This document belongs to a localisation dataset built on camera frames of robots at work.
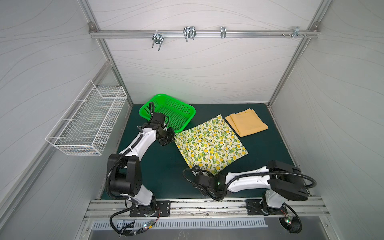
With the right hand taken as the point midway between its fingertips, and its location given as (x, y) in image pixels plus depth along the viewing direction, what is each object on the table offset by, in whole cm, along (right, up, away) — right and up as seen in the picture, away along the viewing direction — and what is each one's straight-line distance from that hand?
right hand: (202, 178), depth 83 cm
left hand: (-15, +24, +5) cm, 28 cm away
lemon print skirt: (+6, +17, +13) cm, 22 cm away
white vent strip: (-9, -12, -19) cm, 25 cm away
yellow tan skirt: (+34, +31, +27) cm, 53 cm away
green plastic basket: (-17, +38, +32) cm, 53 cm away
